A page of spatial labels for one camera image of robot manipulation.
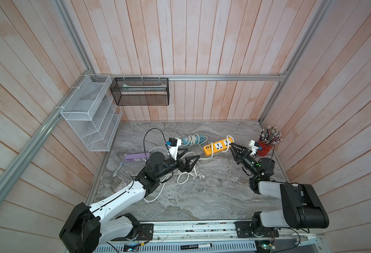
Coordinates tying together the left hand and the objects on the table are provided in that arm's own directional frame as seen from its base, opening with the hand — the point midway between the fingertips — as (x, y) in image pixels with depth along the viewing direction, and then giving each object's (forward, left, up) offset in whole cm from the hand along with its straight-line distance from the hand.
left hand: (193, 155), depth 72 cm
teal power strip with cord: (+25, -4, -19) cm, 31 cm away
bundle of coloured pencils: (+21, -48, -10) cm, 53 cm away
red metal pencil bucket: (+14, -43, -14) cm, 48 cm away
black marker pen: (-33, -1, -23) cm, 40 cm away
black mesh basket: (+50, +33, +1) cm, 60 cm away
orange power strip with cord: (+5, -8, -3) cm, 10 cm away
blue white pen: (+8, +43, -24) cm, 50 cm away
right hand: (+8, -19, -3) cm, 21 cm away
